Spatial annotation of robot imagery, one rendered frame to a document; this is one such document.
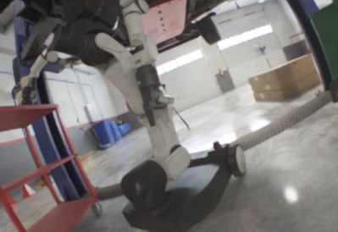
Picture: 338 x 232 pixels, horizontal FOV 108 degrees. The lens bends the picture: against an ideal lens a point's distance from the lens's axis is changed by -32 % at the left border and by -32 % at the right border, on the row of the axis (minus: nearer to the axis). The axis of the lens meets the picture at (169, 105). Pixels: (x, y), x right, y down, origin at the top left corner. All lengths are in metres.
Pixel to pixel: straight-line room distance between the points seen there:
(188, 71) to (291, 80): 8.24
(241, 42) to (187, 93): 4.61
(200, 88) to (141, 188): 9.82
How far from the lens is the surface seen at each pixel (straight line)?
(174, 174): 0.82
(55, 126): 2.11
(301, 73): 2.95
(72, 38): 0.77
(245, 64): 11.21
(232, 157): 1.00
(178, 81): 10.37
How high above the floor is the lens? 0.55
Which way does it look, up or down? level
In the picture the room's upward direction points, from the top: 23 degrees counter-clockwise
